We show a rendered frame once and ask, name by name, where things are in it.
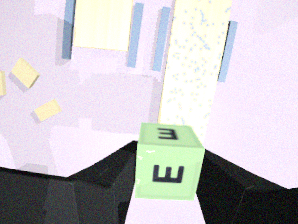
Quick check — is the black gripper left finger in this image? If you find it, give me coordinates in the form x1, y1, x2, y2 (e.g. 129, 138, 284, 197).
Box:
0, 140, 138, 224

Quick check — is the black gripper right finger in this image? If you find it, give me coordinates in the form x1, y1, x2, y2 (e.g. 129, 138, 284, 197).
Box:
196, 148, 298, 224

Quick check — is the pale yellow speckled strip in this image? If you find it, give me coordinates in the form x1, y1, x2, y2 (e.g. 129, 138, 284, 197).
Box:
157, 0, 233, 144

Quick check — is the light green labelled cube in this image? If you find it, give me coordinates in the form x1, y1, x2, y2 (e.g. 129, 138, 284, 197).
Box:
134, 123, 205, 201

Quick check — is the white flat strip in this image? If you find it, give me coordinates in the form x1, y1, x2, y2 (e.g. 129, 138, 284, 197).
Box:
73, 0, 133, 51

